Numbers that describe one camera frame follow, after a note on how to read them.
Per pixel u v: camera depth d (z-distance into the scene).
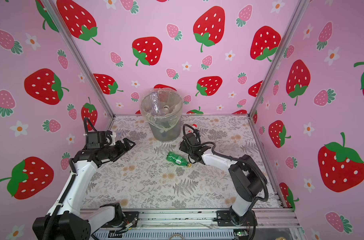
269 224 0.73
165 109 0.98
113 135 0.73
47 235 0.34
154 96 0.96
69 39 0.78
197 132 0.81
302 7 0.69
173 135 1.01
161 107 0.98
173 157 0.90
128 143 0.72
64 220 0.39
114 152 0.71
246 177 0.47
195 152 0.68
